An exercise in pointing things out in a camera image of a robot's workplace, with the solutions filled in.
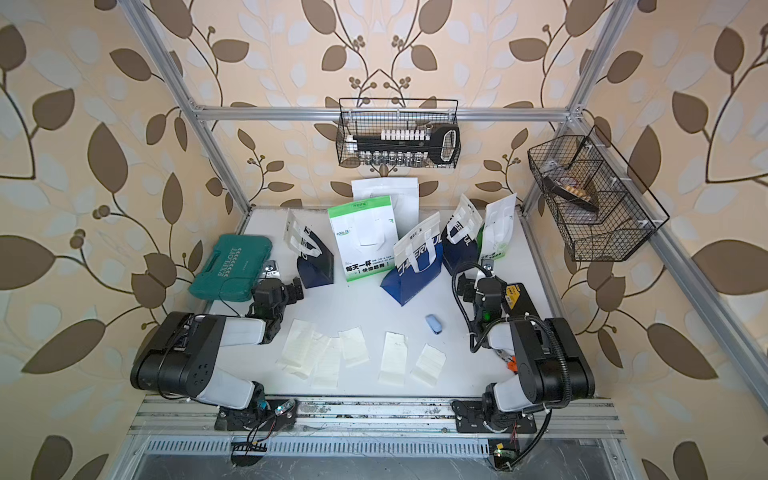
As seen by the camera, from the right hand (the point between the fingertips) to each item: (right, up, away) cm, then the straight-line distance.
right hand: (481, 276), depth 93 cm
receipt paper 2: (-39, -20, -6) cm, 44 cm away
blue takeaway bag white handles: (-20, +5, -6) cm, 22 cm away
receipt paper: (-47, -21, -8) cm, 52 cm away
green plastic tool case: (-81, +2, +4) cm, 81 cm away
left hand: (-65, -1, 0) cm, 65 cm away
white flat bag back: (-24, +27, +7) cm, 37 cm away
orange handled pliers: (+5, -21, -12) cm, 25 cm away
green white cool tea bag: (-36, +12, -1) cm, 38 cm away
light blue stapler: (-15, -14, -5) cm, 21 cm away
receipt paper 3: (-18, -24, -11) cm, 31 cm away
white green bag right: (+6, +15, 0) cm, 16 cm away
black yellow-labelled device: (+11, -8, -1) cm, 13 cm away
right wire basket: (+25, +20, -19) cm, 37 cm away
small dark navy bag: (-52, +2, 0) cm, 52 cm away
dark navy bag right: (-7, +12, 0) cm, 14 cm away
